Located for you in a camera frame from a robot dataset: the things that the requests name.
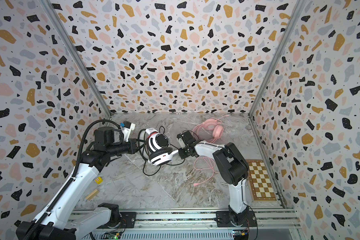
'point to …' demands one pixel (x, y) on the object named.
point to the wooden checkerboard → (260, 181)
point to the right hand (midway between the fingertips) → (179, 149)
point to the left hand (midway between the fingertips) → (145, 140)
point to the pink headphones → (214, 125)
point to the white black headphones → (157, 146)
